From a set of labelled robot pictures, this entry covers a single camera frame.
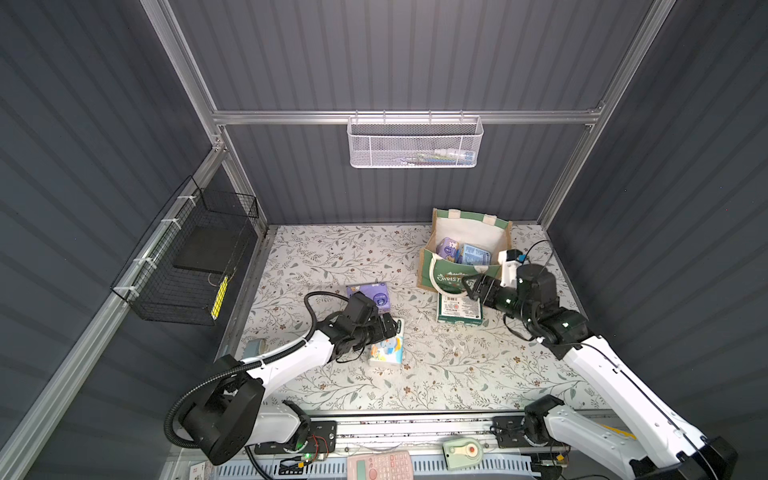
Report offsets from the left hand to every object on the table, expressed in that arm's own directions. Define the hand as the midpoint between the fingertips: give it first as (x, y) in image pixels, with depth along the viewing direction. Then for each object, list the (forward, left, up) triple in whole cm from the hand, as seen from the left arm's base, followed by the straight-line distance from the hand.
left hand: (390, 334), depth 84 cm
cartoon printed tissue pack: (-4, 0, -2) cm, 4 cm away
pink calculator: (-30, +3, -5) cm, 31 cm away
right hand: (+5, -22, +18) cm, 28 cm away
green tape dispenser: (-28, -16, +1) cm, 32 cm away
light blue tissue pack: (+25, -27, +5) cm, 37 cm away
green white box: (+9, -21, -2) cm, 23 cm away
